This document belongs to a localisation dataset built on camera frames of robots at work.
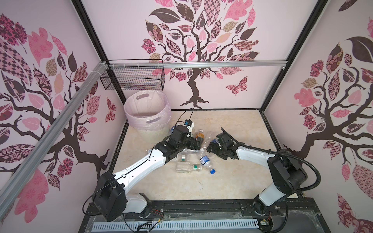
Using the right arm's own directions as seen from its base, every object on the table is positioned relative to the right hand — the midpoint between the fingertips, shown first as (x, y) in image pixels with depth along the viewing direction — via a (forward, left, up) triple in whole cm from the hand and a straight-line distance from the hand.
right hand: (211, 148), depth 92 cm
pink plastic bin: (+28, +45, +8) cm, 53 cm away
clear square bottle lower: (-11, +17, -4) cm, 20 cm away
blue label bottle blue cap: (-9, +5, +1) cm, 10 cm away
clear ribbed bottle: (+7, +2, 0) cm, 8 cm away
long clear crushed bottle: (-1, +7, -1) cm, 7 cm away
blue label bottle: (-6, 0, +19) cm, 20 cm away
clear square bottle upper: (-5, +18, -2) cm, 19 cm away
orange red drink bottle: (+12, +7, 0) cm, 14 cm away
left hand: (-3, +10, +15) cm, 18 cm away
